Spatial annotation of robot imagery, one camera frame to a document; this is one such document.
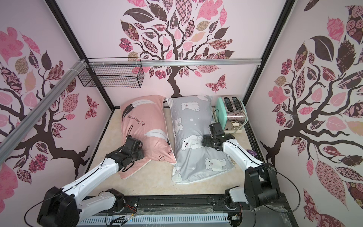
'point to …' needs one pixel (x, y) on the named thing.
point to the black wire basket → (113, 76)
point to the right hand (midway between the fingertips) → (209, 141)
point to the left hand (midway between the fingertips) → (138, 155)
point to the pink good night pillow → (144, 117)
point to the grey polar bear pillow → (191, 116)
